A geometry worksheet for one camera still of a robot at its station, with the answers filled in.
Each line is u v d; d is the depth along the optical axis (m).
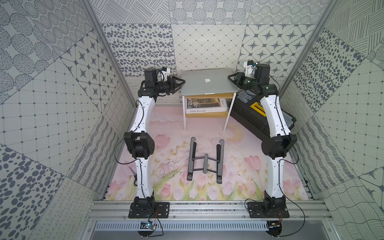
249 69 0.76
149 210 0.68
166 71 0.80
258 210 0.73
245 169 0.88
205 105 0.94
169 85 0.76
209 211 0.75
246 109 0.98
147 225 0.70
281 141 0.56
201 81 0.82
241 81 0.74
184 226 0.70
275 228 0.72
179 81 0.80
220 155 0.86
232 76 0.82
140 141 0.57
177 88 0.80
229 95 0.79
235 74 0.77
